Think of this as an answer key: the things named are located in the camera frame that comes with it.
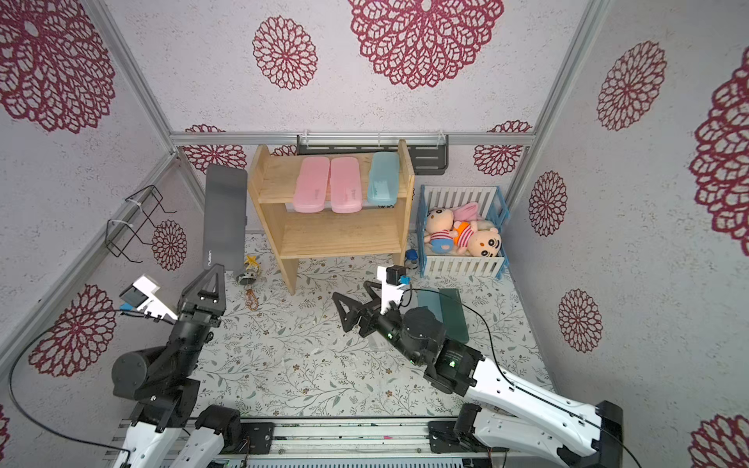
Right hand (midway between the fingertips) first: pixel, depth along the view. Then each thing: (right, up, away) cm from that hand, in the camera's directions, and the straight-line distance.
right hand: (356, 289), depth 63 cm
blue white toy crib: (+50, +25, +50) cm, 75 cm away
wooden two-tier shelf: (-12, +15, +29) cm, 34 cm away
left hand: (-24, +6, -9) cm, 26 cm away
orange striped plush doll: (+41, +12, +37) cm, 56 cm away
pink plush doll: (+28, +20, +42) cm, 54 cm away
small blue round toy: (+18, +6, +43) cm, 47 cm away
